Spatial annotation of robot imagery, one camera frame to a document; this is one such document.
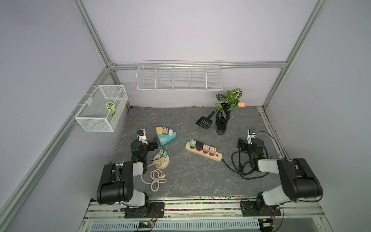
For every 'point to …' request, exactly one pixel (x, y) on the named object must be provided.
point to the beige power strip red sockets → (218, 156)
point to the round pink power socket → (160, 162)
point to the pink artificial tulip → (241, 104)
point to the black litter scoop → (205, 122)
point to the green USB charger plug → (192, 143)
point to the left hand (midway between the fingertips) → (150, 137)
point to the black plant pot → (222, 117)
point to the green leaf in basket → (110, 105)
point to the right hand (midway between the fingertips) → (246, 137)
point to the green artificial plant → (231, 99)
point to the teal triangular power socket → (164, 138)
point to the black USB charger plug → (199, 145)
